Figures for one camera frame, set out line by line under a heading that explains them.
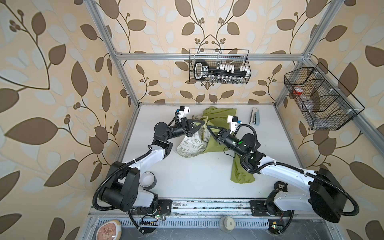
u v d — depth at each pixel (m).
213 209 0.75
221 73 0.84
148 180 0.84
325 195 0.41
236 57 0.91
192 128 0.65
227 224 0.61
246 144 0.55
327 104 0.72
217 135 0.65
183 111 0.69
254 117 1.09
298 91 0.81
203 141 0.84
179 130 0.65
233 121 0.67
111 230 0.67
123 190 0.43
